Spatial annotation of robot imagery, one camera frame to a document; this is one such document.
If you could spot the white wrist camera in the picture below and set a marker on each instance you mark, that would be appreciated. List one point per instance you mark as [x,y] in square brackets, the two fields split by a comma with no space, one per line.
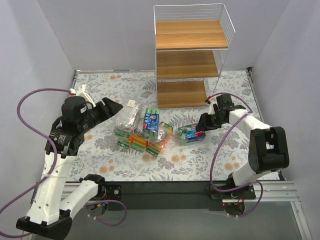
[84,91]
[212,104]

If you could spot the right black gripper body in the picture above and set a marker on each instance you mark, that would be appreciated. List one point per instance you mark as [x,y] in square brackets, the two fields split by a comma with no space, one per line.
[208,120]

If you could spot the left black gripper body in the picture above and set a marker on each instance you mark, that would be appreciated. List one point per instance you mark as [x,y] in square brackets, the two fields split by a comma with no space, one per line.
[99,111]

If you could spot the orange yellow sponge box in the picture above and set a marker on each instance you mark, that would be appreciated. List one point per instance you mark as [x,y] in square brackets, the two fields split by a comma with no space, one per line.
[138,143]
[155,148]

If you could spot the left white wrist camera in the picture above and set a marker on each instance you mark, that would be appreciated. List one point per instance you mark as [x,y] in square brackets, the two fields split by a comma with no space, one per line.
[84,91]

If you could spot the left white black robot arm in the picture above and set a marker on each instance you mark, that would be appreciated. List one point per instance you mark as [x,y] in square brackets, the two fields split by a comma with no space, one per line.
[49,216]

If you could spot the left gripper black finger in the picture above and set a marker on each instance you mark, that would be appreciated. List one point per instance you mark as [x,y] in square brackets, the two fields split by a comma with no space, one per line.
[110,103]
[112,111]

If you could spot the floral patterned table mat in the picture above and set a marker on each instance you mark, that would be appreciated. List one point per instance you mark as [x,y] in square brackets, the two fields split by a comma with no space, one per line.
[101,155]

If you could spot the blue green sponge pack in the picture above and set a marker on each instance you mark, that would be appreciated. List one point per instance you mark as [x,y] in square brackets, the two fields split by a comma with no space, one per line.
[188,134]
[151,124]

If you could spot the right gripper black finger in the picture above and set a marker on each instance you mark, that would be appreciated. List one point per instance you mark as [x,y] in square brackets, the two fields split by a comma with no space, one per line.
[204,119]
[201,127]

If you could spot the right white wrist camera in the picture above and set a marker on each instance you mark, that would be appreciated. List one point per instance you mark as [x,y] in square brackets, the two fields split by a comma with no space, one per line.
[212,104]

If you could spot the silver steel wool pack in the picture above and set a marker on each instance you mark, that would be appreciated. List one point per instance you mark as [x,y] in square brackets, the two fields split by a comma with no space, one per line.
[126,120]
[162,136]

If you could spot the white wire wooden shelf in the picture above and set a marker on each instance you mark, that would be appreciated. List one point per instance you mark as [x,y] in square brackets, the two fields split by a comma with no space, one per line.
[191,45]

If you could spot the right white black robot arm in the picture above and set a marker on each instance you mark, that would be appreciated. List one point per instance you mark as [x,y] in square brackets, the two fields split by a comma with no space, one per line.
[267,149]

